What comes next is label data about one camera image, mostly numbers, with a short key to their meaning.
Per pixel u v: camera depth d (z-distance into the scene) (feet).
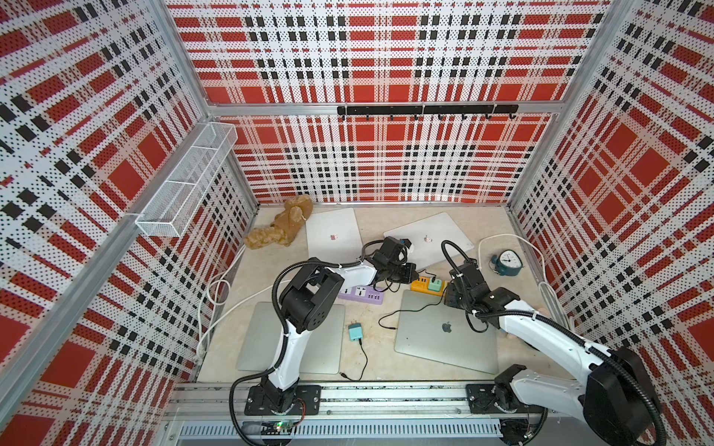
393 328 2.84
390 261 2.65
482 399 2.41
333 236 3.59
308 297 1.78
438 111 2.92
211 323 2.75
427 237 3.77
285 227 3.33
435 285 2.91
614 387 1.30
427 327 2.83
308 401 2.41
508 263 3.22
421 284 3.07
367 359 2.65
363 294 3.00
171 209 2.88
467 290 2.10
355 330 2.77
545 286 3.23
